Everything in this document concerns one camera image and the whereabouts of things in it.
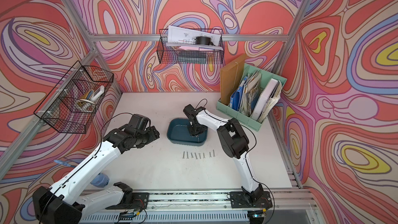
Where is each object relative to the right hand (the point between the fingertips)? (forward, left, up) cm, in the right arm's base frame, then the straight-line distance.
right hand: (197, 135), depth 96 cm
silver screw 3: (-13, +4, 0) cm, 13 cm away
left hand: (-8, +20, +16) cm, 27 cm away
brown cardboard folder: (+25, -22, +26) cm, 42 cm away
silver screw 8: (-11, -9, -1) cm, 14 cm away
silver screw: (-11, +8, 0) cm, 14 cm away
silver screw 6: (-13, -3, 0) cm, 13 cm away
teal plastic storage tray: (0, +12, +4) cm, 13 cm away
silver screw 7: (-13, -7, -1) cm, 15 cm away
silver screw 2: (-11, +6, 0) cm, 13 cm away
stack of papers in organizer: (+18, -34, +22) cm, 44 cm away
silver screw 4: (-14, +1, -1) cm, 14 cm away
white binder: (+8, -38, +23) cm, 45 cm away
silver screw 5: (-12, -1, 0) cm, 12 cm away
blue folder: (+18, -25, +17) cm, 35 cm away
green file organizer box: (+11, -28, +5) cm, 31 cm away
